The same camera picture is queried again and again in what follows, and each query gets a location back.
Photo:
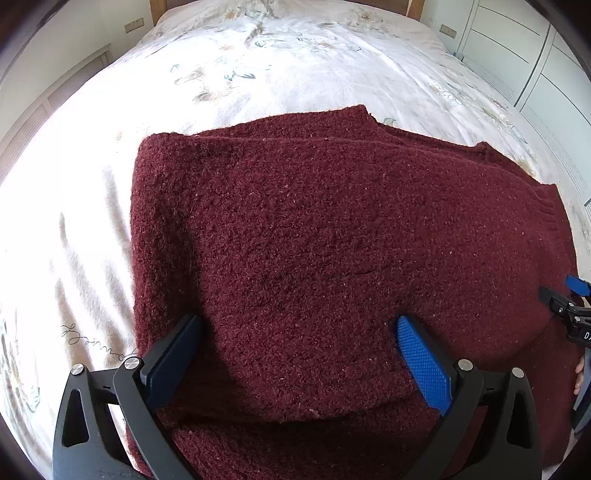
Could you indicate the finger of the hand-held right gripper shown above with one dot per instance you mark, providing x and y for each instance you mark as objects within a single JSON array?
[
  {"x": 578, "y": 284},
  {"x": 554, "y": 297}
]

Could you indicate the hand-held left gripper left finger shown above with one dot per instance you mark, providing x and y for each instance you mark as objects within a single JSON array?
[{"x": 173, "y": 360}]

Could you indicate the beige wall socket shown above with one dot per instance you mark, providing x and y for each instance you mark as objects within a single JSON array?
[
  {"x": 448, "y": 31},
  {"x": 134, "y": 25}
]

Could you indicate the maroon knit sweater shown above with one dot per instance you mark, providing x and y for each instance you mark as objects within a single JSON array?
[{"x": 323, "y": 230}]

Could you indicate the wooden headboard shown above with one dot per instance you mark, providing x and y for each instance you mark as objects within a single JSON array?
[{"x": 415, "y": 8}]

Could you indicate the person's right hand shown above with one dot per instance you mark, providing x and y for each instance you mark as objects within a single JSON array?
[{"x": 578, "y": 374}]

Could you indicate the white floral bed duvet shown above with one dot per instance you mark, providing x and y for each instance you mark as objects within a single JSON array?
[{"x": 184, "y": 83}]

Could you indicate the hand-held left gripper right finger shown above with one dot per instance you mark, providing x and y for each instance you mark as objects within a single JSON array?
[{"x": 422, "y": 360}]

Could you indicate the white wardrobe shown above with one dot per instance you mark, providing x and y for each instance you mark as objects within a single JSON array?
[{"x": 535, "y": 60}]

